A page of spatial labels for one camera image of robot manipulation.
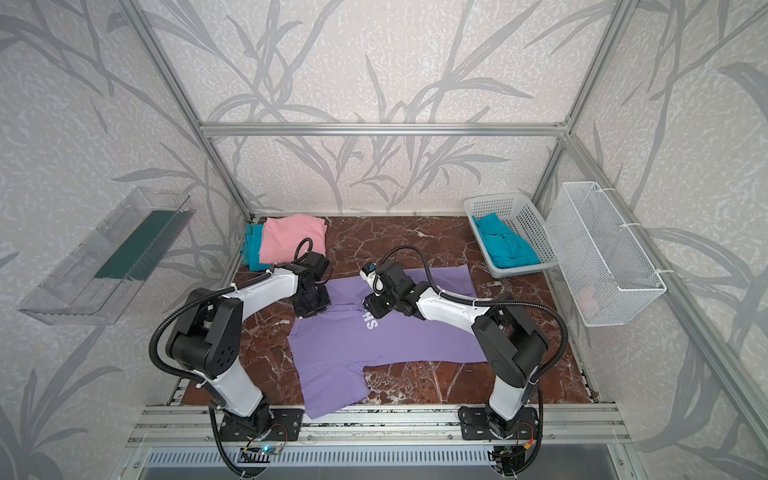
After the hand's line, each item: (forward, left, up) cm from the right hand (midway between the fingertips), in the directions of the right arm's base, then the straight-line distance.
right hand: (370, 292), depth 89 cm
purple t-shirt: (-15, +11, -8) cm, 20 cm away
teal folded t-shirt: (+20, +43, -3) cm, 48 cm away
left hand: (0, +14, -5) cm, 15 cm away
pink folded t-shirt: (+26, +35, -4) cm, 44 cm away
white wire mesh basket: (-9, -53, +25) cm, 59 cm away
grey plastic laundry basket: (+37, -56, -5) cm, 67 cm away
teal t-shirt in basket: (+19, -46, -3) cm, 49 cm away
